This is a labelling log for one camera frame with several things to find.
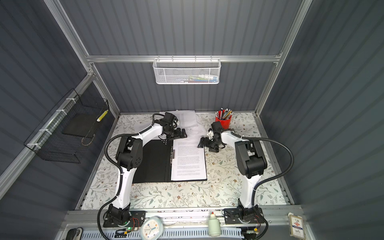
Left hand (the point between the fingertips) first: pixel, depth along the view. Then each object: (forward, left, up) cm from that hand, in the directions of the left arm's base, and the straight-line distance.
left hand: (182, 136), depth 103 cm
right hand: (-10, -15, -1) cm, 18 cm away
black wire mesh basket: (-12, +56, +25) cm, 62 cm away
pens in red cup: (+9, -30, +11) cm, 33 cm away
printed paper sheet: (-17, -4, -2) cm, 18 cm away
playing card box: (-56, -54, 0) cm, 77 cm away
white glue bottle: (-53, -14, +5) cm, 55 cm away
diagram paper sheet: (+6, -10, -2) cm, 12 cm away
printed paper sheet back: (+21, -3, -3) cm, 21 cm away
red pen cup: (+6, -31, +5) cm, 32 cm away
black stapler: (-53, +49, 0) cm, 72 cm away
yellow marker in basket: (0, +43, +24) cm, 49 cm away
